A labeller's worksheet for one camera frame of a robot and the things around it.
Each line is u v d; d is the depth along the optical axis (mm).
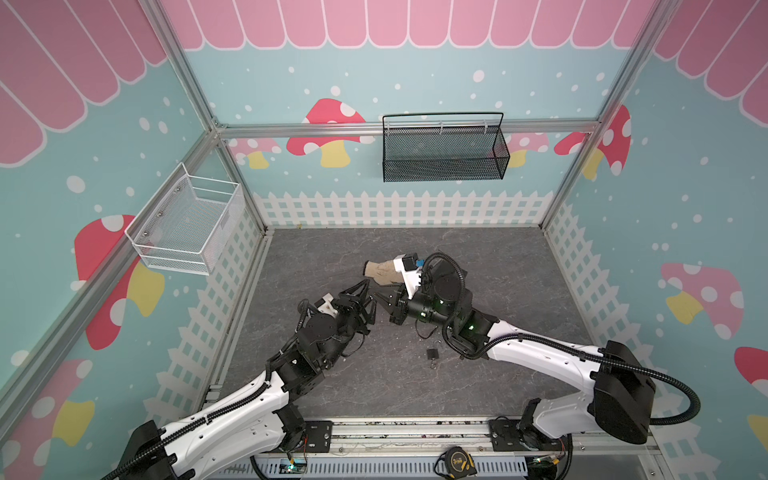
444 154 942
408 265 605
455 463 684
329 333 529
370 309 697
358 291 668
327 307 684
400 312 611
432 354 872
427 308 612
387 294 672
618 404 397
